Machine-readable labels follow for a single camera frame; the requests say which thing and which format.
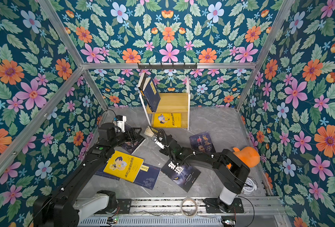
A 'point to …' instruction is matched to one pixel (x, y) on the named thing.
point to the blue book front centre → (147, 176)
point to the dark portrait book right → (202, 142)
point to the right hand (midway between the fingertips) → (164, 138)
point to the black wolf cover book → (183, 176)
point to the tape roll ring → (189, 216)
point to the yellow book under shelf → (169, 120)
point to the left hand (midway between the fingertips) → (139, 126)
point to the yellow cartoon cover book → (124, 166)
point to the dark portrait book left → (132, 147)
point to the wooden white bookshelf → (173, 110)
